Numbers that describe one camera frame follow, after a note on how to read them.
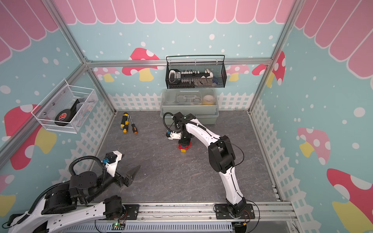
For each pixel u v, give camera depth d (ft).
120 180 1.75
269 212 2.48
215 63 2.94
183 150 3.14
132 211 2.45
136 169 1.92
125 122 3.67
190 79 2.87
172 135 2.74
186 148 3.04
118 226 2.39
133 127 3.55
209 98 3.38
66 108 2.33
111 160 1.63
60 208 1.41
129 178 1.79
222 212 2.44
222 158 1.79
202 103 3.30
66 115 2.24
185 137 2.57
